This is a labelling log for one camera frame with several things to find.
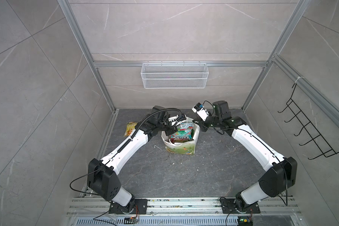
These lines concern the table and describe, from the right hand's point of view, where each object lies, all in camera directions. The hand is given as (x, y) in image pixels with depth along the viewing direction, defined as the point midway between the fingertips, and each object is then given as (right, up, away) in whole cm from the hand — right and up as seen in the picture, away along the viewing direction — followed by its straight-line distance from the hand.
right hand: (196, 119), depth 80 cm
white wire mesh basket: (-12, +32, +21) cm, 40 cm away
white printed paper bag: (-6, -17, +1) cm, 18 cm away
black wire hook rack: (+52, -13, -21) cm, 58 cm away
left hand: (-10, 0, -2) cm, 10 cm away
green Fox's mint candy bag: (-7, -9, +2) cm, 12 cm away
